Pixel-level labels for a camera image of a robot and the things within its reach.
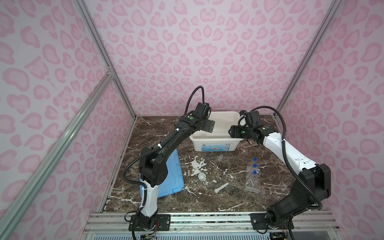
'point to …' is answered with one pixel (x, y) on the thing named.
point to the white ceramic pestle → (217, 190)
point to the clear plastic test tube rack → (253, 179)
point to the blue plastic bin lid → (174, 182)
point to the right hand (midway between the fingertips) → (235, 129)
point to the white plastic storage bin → (219, 140)
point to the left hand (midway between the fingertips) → (206, 120)
